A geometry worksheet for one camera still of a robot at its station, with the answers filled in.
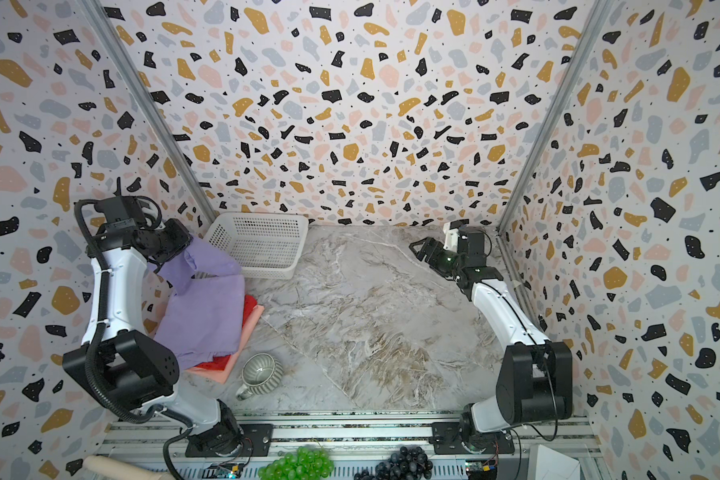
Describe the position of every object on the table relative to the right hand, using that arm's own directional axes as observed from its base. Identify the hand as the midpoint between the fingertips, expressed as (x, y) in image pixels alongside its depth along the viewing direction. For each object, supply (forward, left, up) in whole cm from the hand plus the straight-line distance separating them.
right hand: (414, 244), depth 83 cm
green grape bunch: (-49, +26, -20) cm, 59 cm away
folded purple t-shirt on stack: (-15, +61, -17) cm, 65 cm away
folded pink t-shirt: (-30, +53, -22) cm, 65 cm away
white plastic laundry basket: (+21, +54, -25) cm, 63 cm away
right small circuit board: (-49, -16, -26) cm, 58 cm away
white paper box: (-48, -30, -21) cm, 60 cm away
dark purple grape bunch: (-49, +3, -18) cm, 52 cm away
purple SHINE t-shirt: (-4, +64, -14) cm, 66 cm away
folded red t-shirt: (-27, +53, -20) cm, 63 cm away
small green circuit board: (-50, +44, -24) cm, 71 cm away
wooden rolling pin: (-50, +71, -22) cm, 90 cm away
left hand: (-1, +59, +7) cm, 60 cm away
